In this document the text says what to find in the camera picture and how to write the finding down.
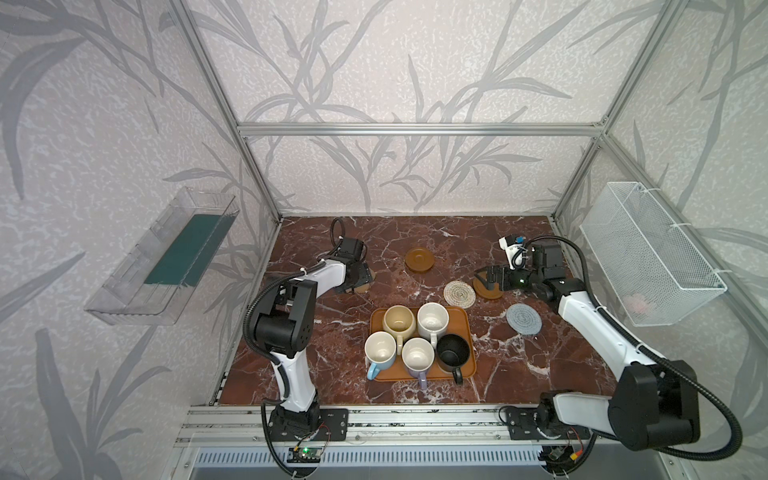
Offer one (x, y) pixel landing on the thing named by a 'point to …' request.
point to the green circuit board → (304, 455)
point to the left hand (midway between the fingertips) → (361, 269)
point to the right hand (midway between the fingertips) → (489, 262)
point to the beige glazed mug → (399, 322)
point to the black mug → (452, 352)
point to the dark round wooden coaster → (419, 260)
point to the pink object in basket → (636, 303)
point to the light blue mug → (380, 349)
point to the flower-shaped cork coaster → (364, 288)
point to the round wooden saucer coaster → (483, 292)
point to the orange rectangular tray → (461, 322)
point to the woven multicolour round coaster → (459, 294)
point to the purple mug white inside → (417, 355)
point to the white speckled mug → (433, 319)
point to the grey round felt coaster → (524, 319)
